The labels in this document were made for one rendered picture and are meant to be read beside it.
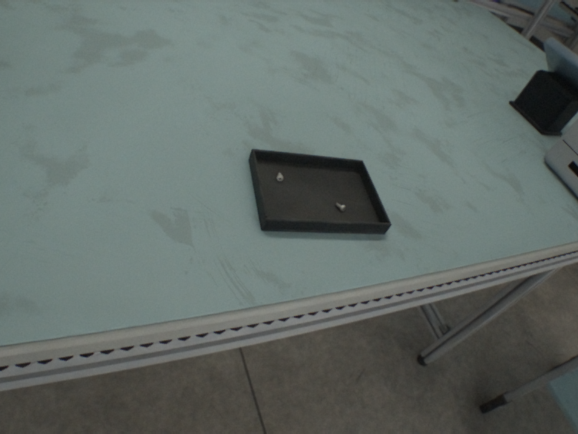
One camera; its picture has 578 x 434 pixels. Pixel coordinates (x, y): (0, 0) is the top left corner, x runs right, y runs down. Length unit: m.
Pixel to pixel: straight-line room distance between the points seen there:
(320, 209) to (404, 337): 1.32
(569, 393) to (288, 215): 1.34
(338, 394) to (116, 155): 1.19
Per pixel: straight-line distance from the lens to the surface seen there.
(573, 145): 0.62
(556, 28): 3.15
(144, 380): 1.29
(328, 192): 0.35
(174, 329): 0.25
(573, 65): 0.72
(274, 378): 1.34
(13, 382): 0.32
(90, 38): 0.50
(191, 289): 0.26
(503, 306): 1.28
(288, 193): 0.33
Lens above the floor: 1.22
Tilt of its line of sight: 44 degrees down
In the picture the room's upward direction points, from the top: 23 degrees clockwise
